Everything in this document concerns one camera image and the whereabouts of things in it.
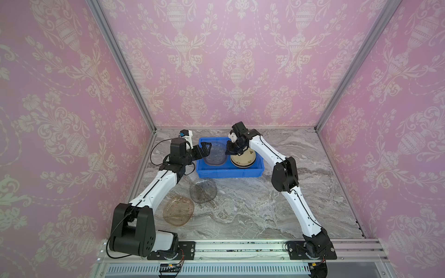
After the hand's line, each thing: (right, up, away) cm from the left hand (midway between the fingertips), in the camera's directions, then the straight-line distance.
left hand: (205, 146), depth 85 cm
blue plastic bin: (+11, -12, +4) cm, 17 cm away
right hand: (+10, -3, +16) cm, 19 cm away
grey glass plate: (+5, -6, +18) cm, 19 cm away
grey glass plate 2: (-2, -24, +7) cm, 25 cm away
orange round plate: (+20, -12, +12) cm, 26 cm away
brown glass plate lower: (-14, -32, +1) cm, 35 cm away
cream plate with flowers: (+22, -7, +18) cm, 29 cm away
